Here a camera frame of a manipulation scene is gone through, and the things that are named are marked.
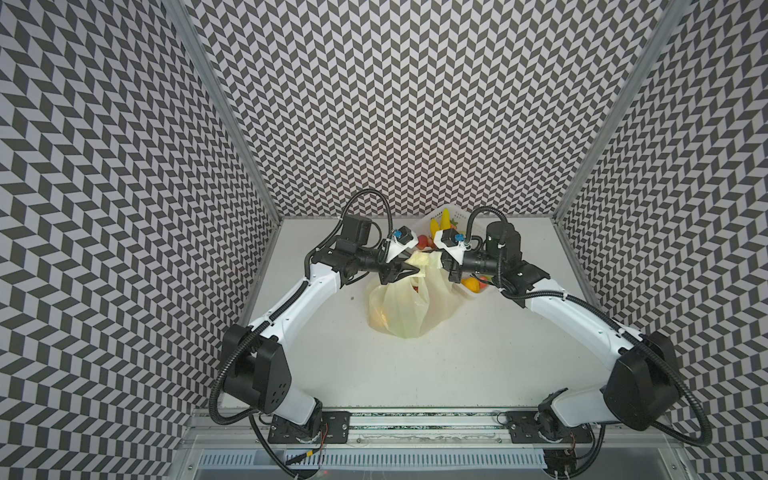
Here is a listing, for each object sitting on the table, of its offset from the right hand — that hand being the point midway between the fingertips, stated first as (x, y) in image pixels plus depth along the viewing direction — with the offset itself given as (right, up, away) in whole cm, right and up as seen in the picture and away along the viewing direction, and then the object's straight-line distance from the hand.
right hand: (424, 260), depth 74 cm
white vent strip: (-11, -47, -4) cm, 48 cm away
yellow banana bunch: (+10, +12, +31) cm, 35 cm away
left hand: (-2, -1, +3) cm, 4 cm away
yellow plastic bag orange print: (-2, -11, -1) cm, 11 cm away
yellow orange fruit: (+16, -8, +17) cm, 25 cm away
